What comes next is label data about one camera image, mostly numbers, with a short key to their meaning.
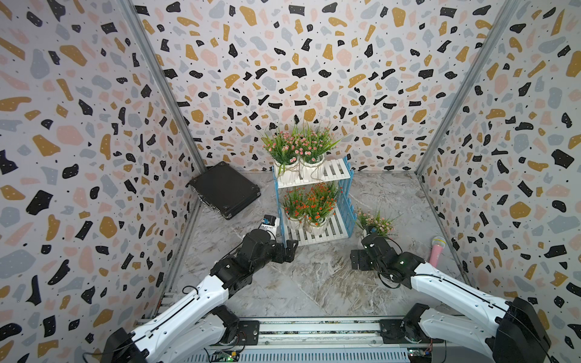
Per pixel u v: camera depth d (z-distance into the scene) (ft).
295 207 2.88
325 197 2.95
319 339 2.40
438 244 3.03
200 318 1.61
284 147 2.27
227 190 3.69
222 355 2.30
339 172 2.75
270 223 2.21
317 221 2.87
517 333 1.31
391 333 2.40
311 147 2.30
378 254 2.07
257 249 1.88
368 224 2.72
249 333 2.40
